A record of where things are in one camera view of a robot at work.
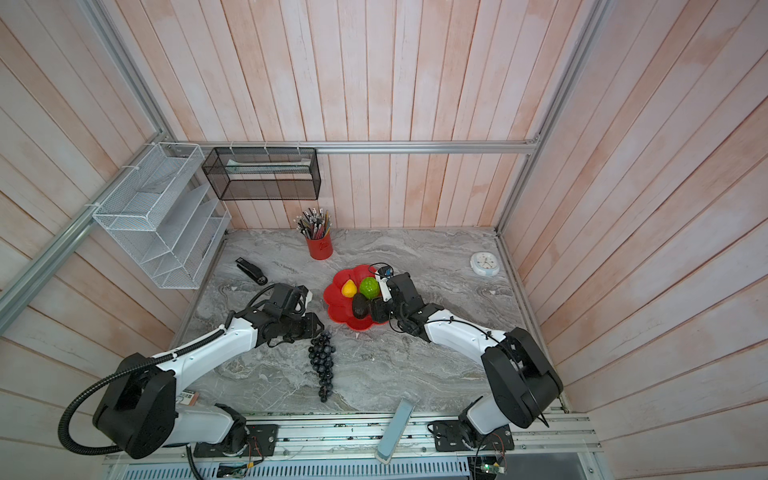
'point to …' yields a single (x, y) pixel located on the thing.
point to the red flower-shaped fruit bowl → (338, 305)
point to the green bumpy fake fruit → (369, 287)
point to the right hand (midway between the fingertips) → (374, 300)
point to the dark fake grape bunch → (320, 353)
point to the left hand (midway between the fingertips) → (320, 333)
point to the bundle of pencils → (314, 223)
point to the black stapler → (252, 271)
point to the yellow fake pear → (349, 289)
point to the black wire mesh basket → (264, 173)
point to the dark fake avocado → (360, 306)
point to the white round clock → (485, 264)
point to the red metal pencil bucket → (321, 248)
